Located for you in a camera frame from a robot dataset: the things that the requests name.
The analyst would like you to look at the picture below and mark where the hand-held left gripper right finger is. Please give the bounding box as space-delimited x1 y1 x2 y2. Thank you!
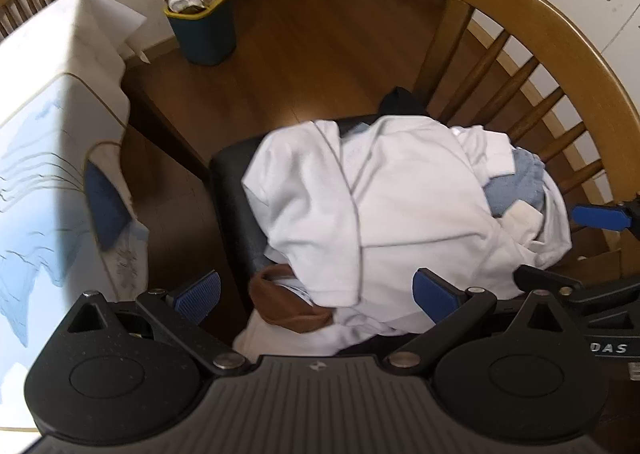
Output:
385 269 583 370

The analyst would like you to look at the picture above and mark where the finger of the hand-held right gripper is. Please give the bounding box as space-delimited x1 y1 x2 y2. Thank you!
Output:
570 201 640 236
514 263 588 305

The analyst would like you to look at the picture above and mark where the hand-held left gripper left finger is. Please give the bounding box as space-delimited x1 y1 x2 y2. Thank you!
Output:
65 269 253 377

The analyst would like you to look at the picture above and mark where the white zip jacket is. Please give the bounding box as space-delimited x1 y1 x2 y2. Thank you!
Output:
241 114 508 307

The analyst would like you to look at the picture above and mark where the small cream cloth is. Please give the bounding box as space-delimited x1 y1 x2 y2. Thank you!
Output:
502 201 543 240

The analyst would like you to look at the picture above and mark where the brown garment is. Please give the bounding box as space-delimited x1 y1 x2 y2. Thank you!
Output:
250 264 335 334

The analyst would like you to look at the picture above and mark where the light blue garment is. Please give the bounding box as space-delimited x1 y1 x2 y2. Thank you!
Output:
482 149 548 220

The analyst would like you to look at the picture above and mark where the cream white garment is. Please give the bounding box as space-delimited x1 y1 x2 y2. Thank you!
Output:
232 307 426 357

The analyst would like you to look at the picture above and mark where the black garment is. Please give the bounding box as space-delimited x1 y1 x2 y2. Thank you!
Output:
376 87 432 119

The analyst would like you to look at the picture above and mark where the blue yellow-rimmed trash bin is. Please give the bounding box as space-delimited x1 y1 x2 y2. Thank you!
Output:
164 0 237 66

